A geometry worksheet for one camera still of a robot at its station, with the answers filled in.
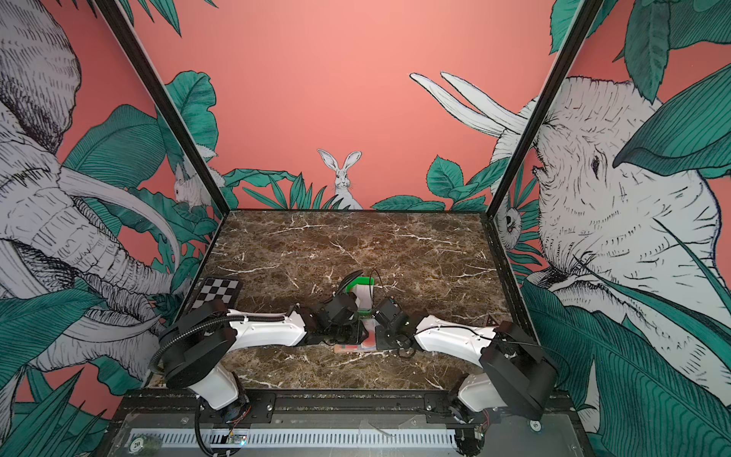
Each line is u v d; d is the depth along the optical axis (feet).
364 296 2.76
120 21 2.34
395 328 2.17
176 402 2.52
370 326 2.92
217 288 3.05
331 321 2.21
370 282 3.10
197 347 1.46
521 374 1.41
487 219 4.04
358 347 2.75
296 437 2.30
